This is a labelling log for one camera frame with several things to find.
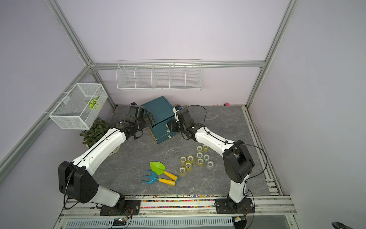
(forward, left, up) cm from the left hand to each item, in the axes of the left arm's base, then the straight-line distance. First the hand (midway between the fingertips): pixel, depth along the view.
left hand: (147, 120), depth 84 cm
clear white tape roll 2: (-17, -35, -21) cm, 44 cm away
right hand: (0, -12, -3) cm, 13 cm away
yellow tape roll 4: (-19, -31, -21) cm, 42 cm away
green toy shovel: (-21, -4, -21) cm, 31 cm away
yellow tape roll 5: (-10, -35, -20) cm, 42 cm away
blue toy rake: (-27, -2, -20) cm, 34 cm away
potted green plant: (-4, +27, 0) cm, 27 cm away
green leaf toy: (+9, +31, +8) cm, 33 cm away
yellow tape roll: (-24, -19, -21) cm, 37 cm away
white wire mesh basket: (+8, +39, +5) cm, 40 cm away
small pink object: (+32, -61, -23) cm, 73 cm away
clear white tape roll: (-22, -36, -21) cm, 47 cm away
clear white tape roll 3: (-13, -31, -22) cm, 40 cm away
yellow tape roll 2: (-21, -23, -20) cm, 37 cm away
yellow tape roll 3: (-17, -20, -20) cm, 33 cm away
